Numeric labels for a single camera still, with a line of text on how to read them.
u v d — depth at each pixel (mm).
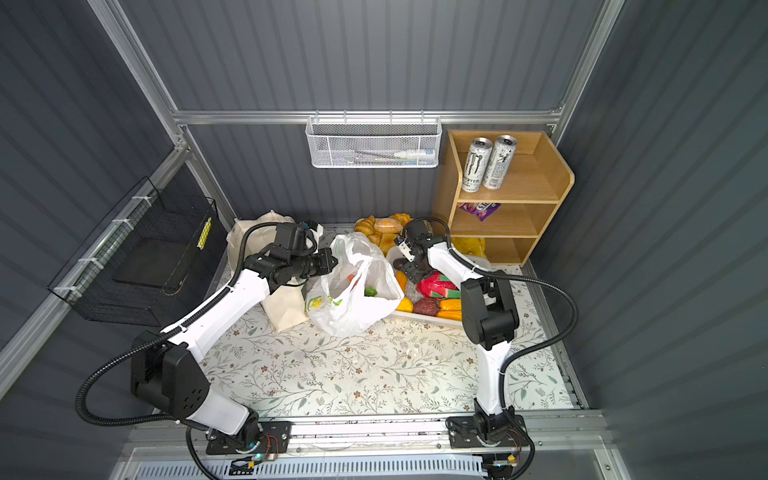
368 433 754
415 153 890
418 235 791
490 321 545
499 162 793
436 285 934
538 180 915
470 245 1079
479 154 759
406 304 902
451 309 917
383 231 1118
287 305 864
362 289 766
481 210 991
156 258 749
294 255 650
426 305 905
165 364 463
